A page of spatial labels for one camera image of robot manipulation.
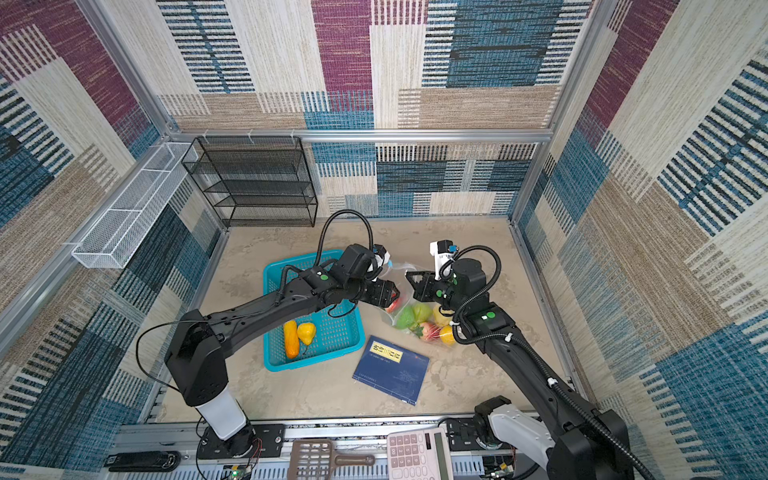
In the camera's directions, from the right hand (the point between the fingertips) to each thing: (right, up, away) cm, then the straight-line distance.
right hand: (407, 279), depth 76 cm
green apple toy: (0, -12, +9) cm, 15 cm away
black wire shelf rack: (-53, +32, +34) cm, 71 cm away
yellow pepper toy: (-28, -16, +11) cm, 34 cm away
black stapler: (-60, -41, -8) cm, 73 cm away
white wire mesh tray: (-69, +10, -5) cm, 70 cm away
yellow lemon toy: (+12, -17, +11) cm, 23 cm away
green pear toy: (+6, -11, +13) cm, 18 cm away
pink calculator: (+2, -40, -6) cm, 41 cm away
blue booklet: (-4, -25, +7) cm, 26 cm away
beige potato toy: (+10, -13, +12) cm, 21 cm away
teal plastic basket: (-21, -18, +15) cm, 32 cm away
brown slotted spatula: (-22, -42, -4) cm, 48 cm away
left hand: (-3, -3, +5) cm, 7 cm away
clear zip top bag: (+7, -16, +11) cm, 21 cm away
